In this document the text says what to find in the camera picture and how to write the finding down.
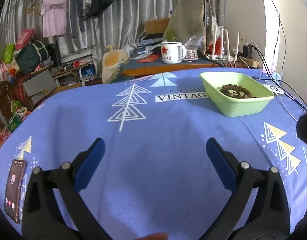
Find black smartphone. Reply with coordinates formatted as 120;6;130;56
4;159;26;224

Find blue patterned tablecloth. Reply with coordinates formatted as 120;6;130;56
0;69;307;239

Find black object at right edge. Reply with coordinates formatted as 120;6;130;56
296;113;307;144

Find green plastic tray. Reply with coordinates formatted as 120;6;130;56
200;72;274;117

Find grey cardboard box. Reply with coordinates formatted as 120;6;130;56
23;70;57;106

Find white round charger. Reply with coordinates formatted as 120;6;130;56
264;84;285;95

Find dark green duffel bag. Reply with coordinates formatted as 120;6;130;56
15;41;49;75

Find white wifi router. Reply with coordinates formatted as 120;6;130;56
211;26;240;62

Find beige stuffed sack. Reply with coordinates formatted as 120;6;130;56
102;49;130;84

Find black power adapter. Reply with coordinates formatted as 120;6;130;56
242;44;253;59

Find wooden desk blue top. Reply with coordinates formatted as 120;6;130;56
121;57;248;77

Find white enamel mug red star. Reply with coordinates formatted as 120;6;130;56
160;42;186;64

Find red packet on desk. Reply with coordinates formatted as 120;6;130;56
137;54;160;63

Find red pink bag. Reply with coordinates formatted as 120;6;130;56
15;29;35;50

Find clear plastic bag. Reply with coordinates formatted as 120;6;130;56
184;35;207;54

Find pink t-shirt on hanger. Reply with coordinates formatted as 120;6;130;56
40;0;67;38

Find olive dotted cloth cover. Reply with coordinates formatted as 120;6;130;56
163;0;218;53

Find blue hanging trousers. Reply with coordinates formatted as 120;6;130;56
68;0;85;38

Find brown bead bracelets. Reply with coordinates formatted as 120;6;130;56
218;84;258;99

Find black cable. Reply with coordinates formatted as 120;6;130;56
247;43;307;116

